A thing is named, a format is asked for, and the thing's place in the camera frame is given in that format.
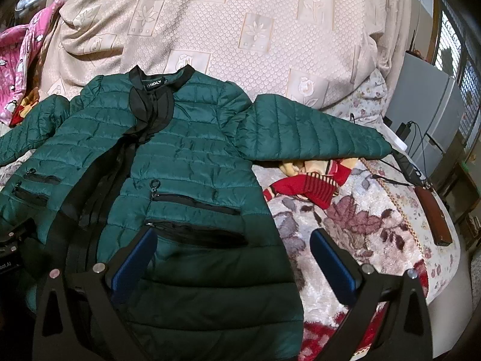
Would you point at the clear plastic bag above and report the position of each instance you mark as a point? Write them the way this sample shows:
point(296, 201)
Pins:
point(25, 9)

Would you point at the green quilted puffer jacket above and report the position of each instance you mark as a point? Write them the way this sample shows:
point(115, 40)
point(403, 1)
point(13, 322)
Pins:
point(173, 152)

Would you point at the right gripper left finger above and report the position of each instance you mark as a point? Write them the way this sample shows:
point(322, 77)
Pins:
point(78, 313)

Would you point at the beige embossed quilt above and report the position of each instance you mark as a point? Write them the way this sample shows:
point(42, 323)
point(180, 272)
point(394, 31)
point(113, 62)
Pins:
point(313, 51)

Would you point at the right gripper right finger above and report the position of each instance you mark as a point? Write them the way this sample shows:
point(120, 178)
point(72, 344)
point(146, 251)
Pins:
point(405, 331)

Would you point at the pink penguin pajama garment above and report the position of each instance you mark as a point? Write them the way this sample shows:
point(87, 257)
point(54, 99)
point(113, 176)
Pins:
point(19, 47)

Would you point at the brown leather case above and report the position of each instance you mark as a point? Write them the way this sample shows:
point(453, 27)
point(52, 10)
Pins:
point(435, 217)

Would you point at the floral leaf fleece blanket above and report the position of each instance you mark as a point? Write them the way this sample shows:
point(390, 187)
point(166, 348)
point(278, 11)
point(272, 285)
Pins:
point(351, 226)

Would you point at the black power strip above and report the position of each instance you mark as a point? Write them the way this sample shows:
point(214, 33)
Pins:
point(410, 172)

